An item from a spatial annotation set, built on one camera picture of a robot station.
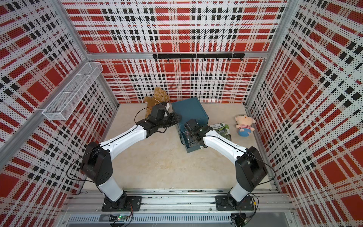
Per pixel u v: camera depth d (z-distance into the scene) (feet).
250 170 1.44
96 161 1.49
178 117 2.69
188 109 2.90
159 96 3.63
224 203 2.42
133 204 2.42
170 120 2.50
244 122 3.33
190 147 2.58
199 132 1.98
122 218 2.26
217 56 2.90
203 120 2.81
